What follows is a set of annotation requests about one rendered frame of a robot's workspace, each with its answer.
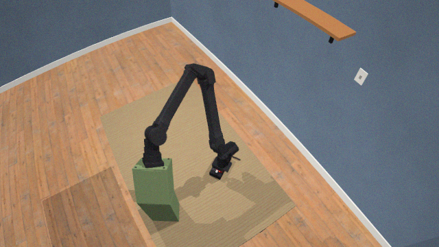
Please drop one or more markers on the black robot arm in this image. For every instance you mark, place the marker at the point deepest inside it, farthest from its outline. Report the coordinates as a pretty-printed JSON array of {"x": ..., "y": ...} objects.
[{"x": 156, "y": 133}]

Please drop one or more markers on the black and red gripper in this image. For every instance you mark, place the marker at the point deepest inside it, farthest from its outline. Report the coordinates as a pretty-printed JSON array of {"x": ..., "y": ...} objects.
[{"x": 221, "y": 166}]

